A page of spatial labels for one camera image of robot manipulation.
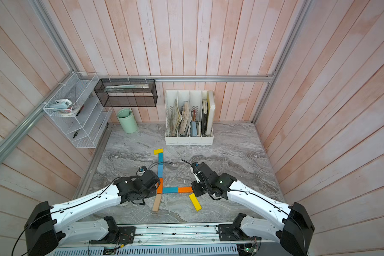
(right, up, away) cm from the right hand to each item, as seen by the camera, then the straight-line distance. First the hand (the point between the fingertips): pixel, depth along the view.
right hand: (194, 185), depth 79 cm
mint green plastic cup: (-44, +37, +25) cm, 63 cm away
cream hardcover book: (+10, +43, +13) cm, 46 cm away
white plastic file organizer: (-2, +37, +21) cm, 43 cm away
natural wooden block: (-19, -10, +4) cm, 22 cm away
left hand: (-22, -4, +1) cm, 22 cm away
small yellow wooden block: (-24, +15, +24) cm, 38 cm away
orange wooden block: (-14, +3, -15) cm, 21 cm away
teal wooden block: (-21, +11, +23) cm, 33 cm away
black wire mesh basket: (-44, +55, +26) cm, 75 cm away
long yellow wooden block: (+1, -10, +4) cm, 11 cm away
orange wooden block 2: (-5, -5, +7) cm, 10 cm away
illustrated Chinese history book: (-11, +36, +19) cm, 42 cm away
